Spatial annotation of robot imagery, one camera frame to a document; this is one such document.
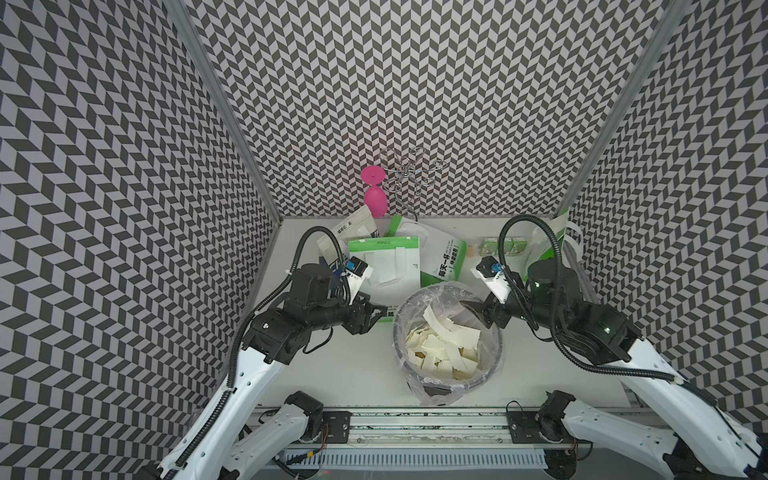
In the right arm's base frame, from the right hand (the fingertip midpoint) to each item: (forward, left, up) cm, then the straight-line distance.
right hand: (476, 292), depth 66 cm
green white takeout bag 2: (+22, +4, -16) cm, 27 cm away
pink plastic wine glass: (+37, +25, -4) cm, 45 cm away
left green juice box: (+31, -14, -22) cm, 41 cm away
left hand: (-2, +23, -3) cm, 23 cm away
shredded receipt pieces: (-8, +8, -13) cm, 17 cm away
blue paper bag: (+24, +29, -4) cm, 38 cm away
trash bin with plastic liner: (+1, +7, -4) cm, 8 cm away
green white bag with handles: (+23, -26, -12) cm, 37 cm away
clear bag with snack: (+35, -9, -29) cm, 46 cm away
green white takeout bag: (+12, +18, -9) cm, 24 cm away
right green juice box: (+31, -22, -22) cm, 44 cm away
